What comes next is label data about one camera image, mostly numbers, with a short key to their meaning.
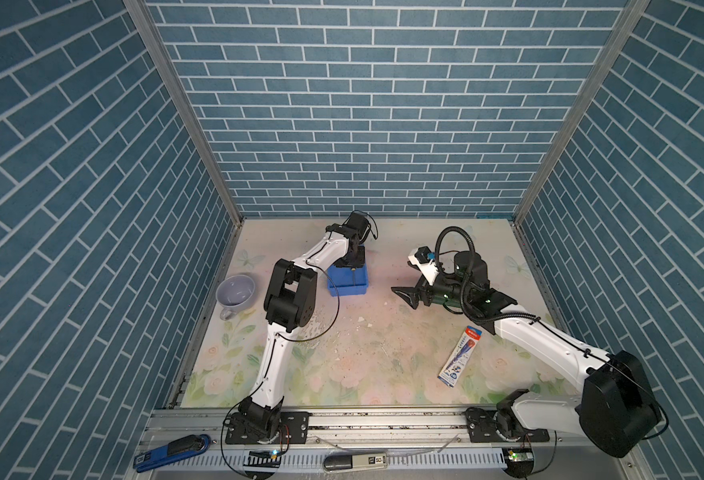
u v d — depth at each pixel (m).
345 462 0.65
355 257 0.92
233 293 0.96
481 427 0.74
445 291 0.69
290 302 0.60
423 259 0.66
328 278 1.01
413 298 0.70
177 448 0.67
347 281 1.01
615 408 0.41
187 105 0.87
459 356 0.85
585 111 0.88
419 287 0.70
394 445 0.72
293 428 0.73
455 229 0.56
